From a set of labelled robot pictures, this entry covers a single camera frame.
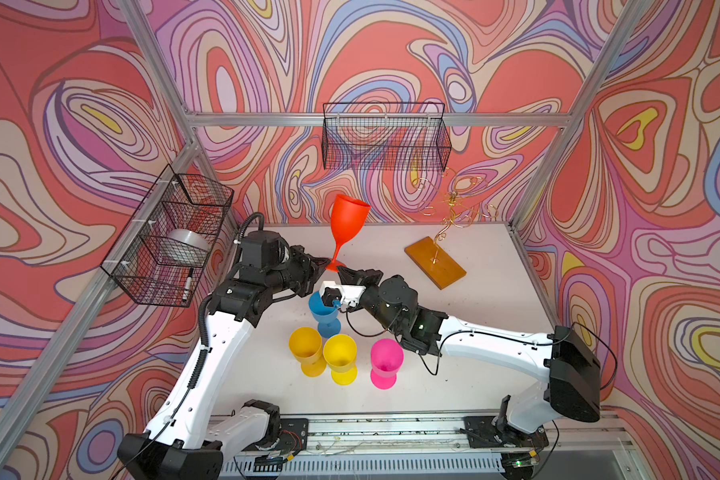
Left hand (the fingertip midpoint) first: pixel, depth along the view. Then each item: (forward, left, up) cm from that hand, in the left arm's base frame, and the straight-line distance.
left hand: (335, 257), depth 68 cm
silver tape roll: (+3, +36, 0) cm, 36 cm away
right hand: (0, -2, -4) cm, 5 cm away
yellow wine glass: (-12, +9, -23) cm, 28 cm away
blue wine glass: (-5, +3, -19) cm, 20 cm away
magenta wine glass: (-15, -12, -25) cm, 32 cm away
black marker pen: (-3, +36, -8) cm, 37 cm away
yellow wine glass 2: (-14, 0, -25) cm, 28 cm away
